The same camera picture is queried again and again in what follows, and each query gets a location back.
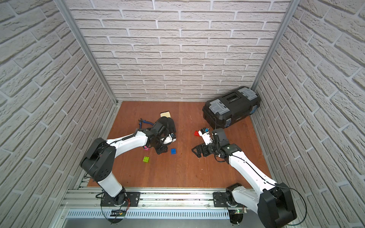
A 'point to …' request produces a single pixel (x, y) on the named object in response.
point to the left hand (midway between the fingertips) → (166, 146)
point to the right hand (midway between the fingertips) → (200, 147)
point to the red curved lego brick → (196, 133)
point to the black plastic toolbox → (223, 111)
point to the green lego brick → (146, 159)
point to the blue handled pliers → (141, 120)
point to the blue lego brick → (173, 151)
